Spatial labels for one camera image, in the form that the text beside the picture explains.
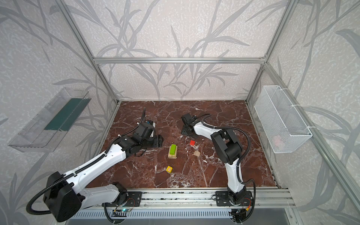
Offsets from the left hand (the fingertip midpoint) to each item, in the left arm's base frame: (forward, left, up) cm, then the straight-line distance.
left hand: (161, 136), depth 81 cm
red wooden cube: (+4, -19, -16) cm, 25 cm away
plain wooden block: (-8, -6, -13) cm, 16 cm away
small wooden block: (-5, -21, -14) cm, 26 cm away
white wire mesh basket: (-8, -58, +21) cm, 62 cm away
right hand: (+14, -15, -14) cm, 24 cm away
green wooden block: (-3, -6, -12) cm, 14 cm away
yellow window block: (-15, -5, -13) cm, 21 cm away
